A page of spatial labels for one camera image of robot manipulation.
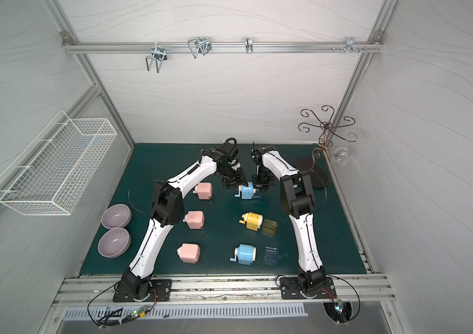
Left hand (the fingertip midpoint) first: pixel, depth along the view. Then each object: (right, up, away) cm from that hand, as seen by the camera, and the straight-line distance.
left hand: (247, 187), depth 93 cm
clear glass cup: (+40, +14, -5) cm, 42 cm away
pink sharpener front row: (-22, -23, -17) cm, 36 cm away
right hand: (+7, -2, +7) cm, 10 cm away
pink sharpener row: (-22, -12, -9) cm, 26 cm away
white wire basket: (-66, +7, -24) cm, 71 cm away
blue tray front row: (+10, -26, -11) cm, 29 cm away
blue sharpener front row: (-1, -23, -18) cm, 29 cm away
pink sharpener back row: (-19, -2, 0) cm, 19 cm away
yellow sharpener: (+2, -13, -8) cm, 16 cm away
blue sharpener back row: (-1, -3, +2) cm, 4 cm away
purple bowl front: (-55, -21, -9) cm, 59 cm away
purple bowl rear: (-58, -13, -2) cm, 60 cm away
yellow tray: (+10, -17, -3) cm, 20 cm away
